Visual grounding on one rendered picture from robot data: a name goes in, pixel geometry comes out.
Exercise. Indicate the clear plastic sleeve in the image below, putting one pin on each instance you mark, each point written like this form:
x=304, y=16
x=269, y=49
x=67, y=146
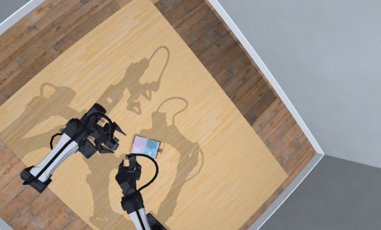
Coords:
x=139, y=145

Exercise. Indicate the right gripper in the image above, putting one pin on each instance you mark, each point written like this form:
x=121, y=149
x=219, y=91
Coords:
x=134, y=169

